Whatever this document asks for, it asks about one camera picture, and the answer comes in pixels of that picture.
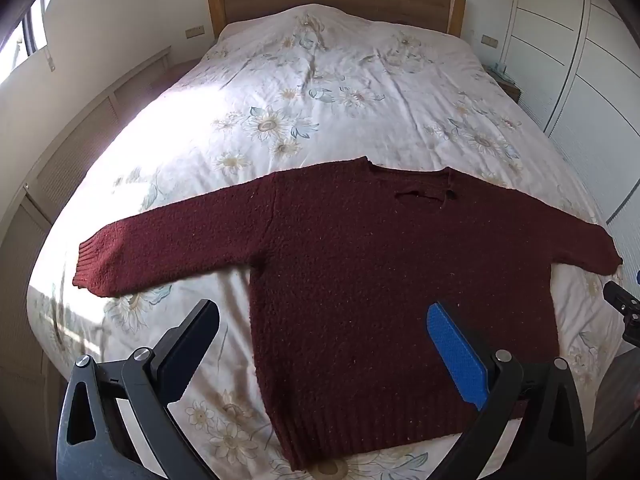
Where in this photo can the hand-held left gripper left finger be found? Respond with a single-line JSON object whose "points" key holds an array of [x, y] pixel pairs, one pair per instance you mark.
{"points": [[192, 347]]}

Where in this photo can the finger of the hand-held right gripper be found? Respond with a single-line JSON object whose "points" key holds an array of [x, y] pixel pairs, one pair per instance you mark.
{"points": [[620, 302]]}

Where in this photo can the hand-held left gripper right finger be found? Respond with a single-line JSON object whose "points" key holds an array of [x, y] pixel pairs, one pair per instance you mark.
{"points": [[457, 355]]}

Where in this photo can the maroon knit sweater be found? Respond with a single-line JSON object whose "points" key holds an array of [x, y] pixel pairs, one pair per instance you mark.
{"points": [[350, 260]]}

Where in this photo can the white slatted radiator cabinet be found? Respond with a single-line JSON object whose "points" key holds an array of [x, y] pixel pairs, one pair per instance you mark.
{"points": [[75, 150]]}

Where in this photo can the wooden nightstand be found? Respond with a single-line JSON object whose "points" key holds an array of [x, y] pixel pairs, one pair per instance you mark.
{"points": [[507, 85]]}

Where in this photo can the white wardrobe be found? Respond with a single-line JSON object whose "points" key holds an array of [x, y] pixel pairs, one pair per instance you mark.
{"points": [[575, 60]]}

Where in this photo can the floral white duvet cover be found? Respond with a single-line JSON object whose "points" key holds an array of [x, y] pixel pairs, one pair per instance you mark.
{"points": [[300, 85]]}

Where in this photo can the window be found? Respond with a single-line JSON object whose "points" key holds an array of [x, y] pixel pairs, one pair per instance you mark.
{"points": [[25, 35]]}

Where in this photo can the beige wall socket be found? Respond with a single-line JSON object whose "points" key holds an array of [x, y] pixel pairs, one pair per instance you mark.
{"points": [[195, 31], [489, 40]]}

